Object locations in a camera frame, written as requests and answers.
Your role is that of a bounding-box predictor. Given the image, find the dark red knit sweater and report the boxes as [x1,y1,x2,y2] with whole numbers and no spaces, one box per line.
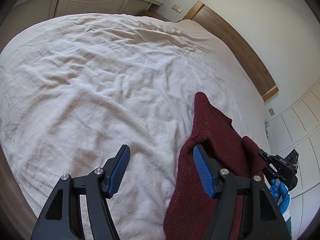
[163,92,267,239]

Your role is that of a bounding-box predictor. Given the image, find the right blue gloved hand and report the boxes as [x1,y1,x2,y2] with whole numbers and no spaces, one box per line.
[270,179,291,219]

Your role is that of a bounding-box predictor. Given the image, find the white louvered wardrobe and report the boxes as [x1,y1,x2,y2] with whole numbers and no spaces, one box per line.
[268,82,319,239]

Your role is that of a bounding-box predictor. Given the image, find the items on nightstand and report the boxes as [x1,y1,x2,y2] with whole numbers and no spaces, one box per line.
[265,121,270,136]

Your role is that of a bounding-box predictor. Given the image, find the white bed sheet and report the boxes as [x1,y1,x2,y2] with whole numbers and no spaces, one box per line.
[1,14,270,239]

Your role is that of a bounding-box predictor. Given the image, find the wooden headboard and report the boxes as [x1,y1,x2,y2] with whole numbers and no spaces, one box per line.
[183,1,279,102]

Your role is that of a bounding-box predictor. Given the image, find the low louvered cabinet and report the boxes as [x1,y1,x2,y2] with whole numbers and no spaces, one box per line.
[1,0,162,49]

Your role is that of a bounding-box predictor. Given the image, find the right wall switch plate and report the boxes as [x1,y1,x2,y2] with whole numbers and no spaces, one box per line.
[268,108,274,116]

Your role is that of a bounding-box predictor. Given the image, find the wall switch plate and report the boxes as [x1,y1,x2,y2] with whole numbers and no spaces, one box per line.
[268,108,274,116]
[172,5,183,14]

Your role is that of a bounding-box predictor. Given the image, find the left wall switch plate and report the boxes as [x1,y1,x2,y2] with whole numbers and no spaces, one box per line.
[172,5,183,14]

